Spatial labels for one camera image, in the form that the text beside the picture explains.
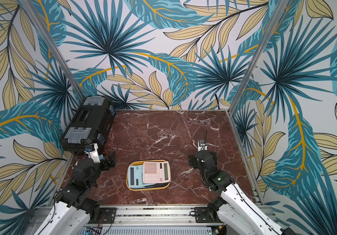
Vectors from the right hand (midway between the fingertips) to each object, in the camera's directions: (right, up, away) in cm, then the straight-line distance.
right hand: (200, 152), depth 79 cm
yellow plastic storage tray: (-36, -7, +7) cm, 37 cm away
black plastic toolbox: (-67, +14, +13) cm, 70 cm away
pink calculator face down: (-23, -11, 0) cm, 26 cm away
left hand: (-49, -1, -1) cm, 49 cm away
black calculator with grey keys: (-22, -17, -1) cm, 28 cm away
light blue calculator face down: (-34, -13, -1) cm, 37 cm away
